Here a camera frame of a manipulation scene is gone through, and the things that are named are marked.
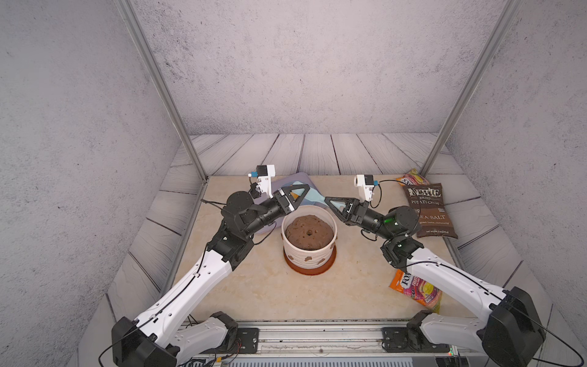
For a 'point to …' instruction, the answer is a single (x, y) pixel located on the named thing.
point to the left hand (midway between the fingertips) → (311, 191)
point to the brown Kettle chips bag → (428, 201)
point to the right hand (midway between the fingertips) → (327, 206)
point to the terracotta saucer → (316, 270)
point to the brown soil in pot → (309, 232)
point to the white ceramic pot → (305, 258)
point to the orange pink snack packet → (413, 178)
